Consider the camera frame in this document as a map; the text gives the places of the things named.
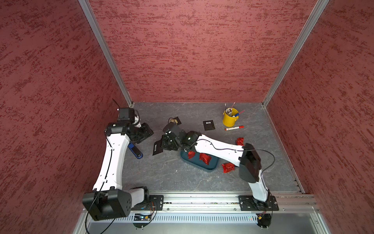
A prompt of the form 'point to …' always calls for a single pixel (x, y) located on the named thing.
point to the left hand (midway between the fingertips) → (150, 137)
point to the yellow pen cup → (230, 115)
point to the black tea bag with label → (209, 125)
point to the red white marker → (234, 127)
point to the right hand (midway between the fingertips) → (159, 146)
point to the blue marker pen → (136, 151)
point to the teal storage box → (196, 162)
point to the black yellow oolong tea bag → (176, 120)
